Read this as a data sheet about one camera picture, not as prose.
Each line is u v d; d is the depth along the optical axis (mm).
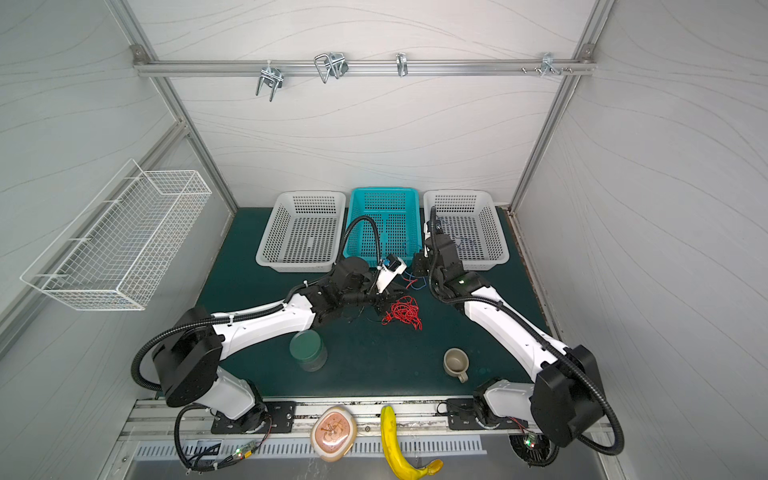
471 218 1178
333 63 752
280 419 736
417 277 735
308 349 730
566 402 472
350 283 617
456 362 819
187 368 422
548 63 766
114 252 675
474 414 733
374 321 891
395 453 648
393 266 671
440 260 603
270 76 779
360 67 775
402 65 778
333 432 689
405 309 879
